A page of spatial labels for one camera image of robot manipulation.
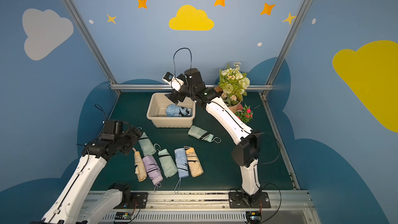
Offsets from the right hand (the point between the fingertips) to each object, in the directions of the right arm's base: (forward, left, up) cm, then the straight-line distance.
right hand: (174, 84), depth 77 cm
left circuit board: (-53, +20, -36) cm, 67 cm away
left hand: (-20, +17, -17) cm, 31 cm away
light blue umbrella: (+7, +6, -30) cm, 31 cm away
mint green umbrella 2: (-30, +2, -33) cm, 45 cm away
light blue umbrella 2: (+6, -2, -31) cm, 32 cm away
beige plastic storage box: (+5, +17, -31) cm, 36 cm away
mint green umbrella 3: (-19, +18, -33) cm, 42 cm away
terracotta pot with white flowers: (+10, -32, -8) cm, 34 cm away
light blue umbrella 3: (-29, -5, -32) cm, 44 cm away
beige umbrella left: (-34, +16, -30) cm, 48 cm away
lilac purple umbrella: (-33, +9, -32) cm, 47 cm away
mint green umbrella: (-9, -14, -33) cm, 37 cm away
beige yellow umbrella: (-29, -13, -32) cm, 45 cm away
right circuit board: (-50, -42, -38) cm, 75 cm away
